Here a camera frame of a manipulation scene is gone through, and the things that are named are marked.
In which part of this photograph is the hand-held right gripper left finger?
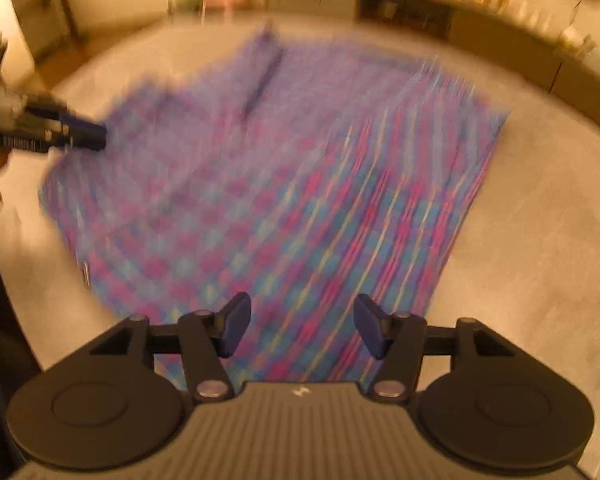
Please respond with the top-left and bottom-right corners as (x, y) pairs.
(87, 291), (253, 403)

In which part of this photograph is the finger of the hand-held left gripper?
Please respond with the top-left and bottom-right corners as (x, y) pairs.
(57, 110), (109, 152)

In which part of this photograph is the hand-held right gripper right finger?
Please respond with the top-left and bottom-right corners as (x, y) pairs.
(353, 293), (517, 402)

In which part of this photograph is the blue pink plaid shirt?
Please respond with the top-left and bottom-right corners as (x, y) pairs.
(39, 21), (512, 387)

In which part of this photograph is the wooden door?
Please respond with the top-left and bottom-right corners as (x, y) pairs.
(2, 0), (82, 63)

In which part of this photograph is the long grey sideboard cabinet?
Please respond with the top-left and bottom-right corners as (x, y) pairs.
(265, 0), (600, 133)

